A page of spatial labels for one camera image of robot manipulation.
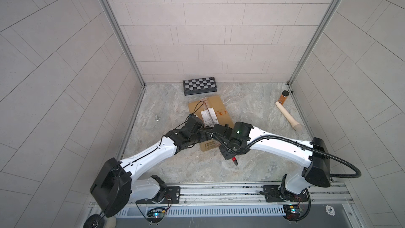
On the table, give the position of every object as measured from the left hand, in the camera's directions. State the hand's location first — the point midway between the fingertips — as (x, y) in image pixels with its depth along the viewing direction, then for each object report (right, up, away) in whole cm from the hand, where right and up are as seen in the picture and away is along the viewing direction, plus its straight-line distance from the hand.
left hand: (210, 134), depth 81 cm
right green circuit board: (+36, -31, -13) cm, 49 cm away
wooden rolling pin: (+50, +3, +10) cm, 51 cm away
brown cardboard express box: (0, +11, +5) cm, 12 cm away
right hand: (+7, -9, -9) cm, 14 cm away
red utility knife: (+10, -8, -13) cm, 19 cm away
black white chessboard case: (-8, +27, +30) cm, 42 cm away
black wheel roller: (-42, -25, -25) cm, 55 cm away
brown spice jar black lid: (+47, +18, +20) cm, 54 cm away
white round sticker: (+52, -30, -14) cm, 61 cm away
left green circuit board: (-23, -29, -16) cm, 40 cm away
